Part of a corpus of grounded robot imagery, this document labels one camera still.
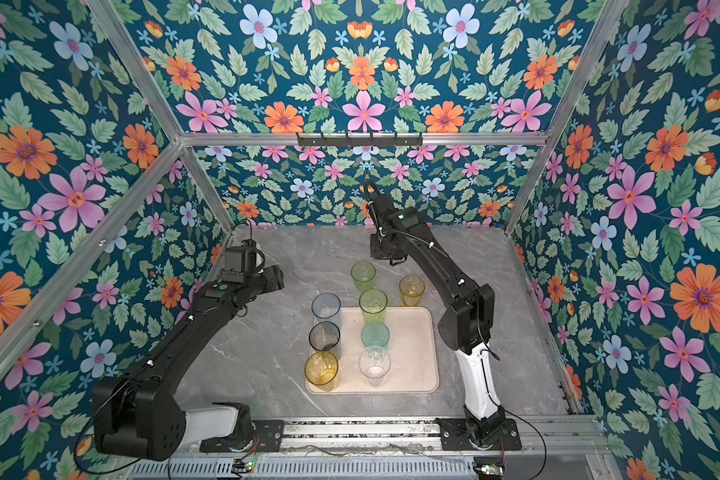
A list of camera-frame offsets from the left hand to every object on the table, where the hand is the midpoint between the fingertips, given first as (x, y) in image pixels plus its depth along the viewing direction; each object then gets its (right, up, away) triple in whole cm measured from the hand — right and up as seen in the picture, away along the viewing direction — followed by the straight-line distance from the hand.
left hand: (275, 267), depth 83 cm
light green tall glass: (+28, -10, -1) cm, 30 cm away
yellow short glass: (+40, -8, +16) cm, 44 cm away
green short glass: (+24, -3, +18) cm, 30 cm away
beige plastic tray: (+40, -26, +4) cm, 48 cm away
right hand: (+31, +5, +4) cm, 31 cm away
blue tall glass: (+13, -13, +7) cm, 20 cm away
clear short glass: (+28, -26, -3) cm, 39 cm away
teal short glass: (+28, -20, +2) cm, 35 cm away
